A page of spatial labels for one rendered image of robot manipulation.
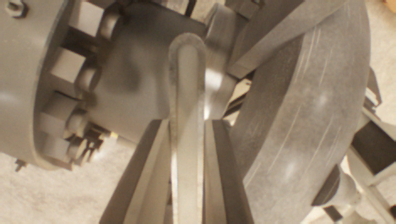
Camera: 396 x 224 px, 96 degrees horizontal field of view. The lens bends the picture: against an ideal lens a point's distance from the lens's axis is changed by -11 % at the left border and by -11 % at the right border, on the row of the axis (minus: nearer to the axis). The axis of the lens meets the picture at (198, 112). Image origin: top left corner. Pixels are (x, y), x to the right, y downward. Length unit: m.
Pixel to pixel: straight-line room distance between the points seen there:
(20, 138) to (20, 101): 0.07
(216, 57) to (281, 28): 0.13
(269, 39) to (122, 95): 0.26
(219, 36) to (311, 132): 0.22
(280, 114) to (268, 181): 0.06
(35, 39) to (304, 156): 0.31
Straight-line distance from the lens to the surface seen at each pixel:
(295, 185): 0.22
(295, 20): 0.23
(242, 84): 0.46
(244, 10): 0.47
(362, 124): 0.69
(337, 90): 0.22
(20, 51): 0.30
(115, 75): 0.38
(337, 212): 0.76
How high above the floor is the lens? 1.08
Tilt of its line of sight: 57 degrees down
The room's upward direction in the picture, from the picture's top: 176 degrees counter-clockwise
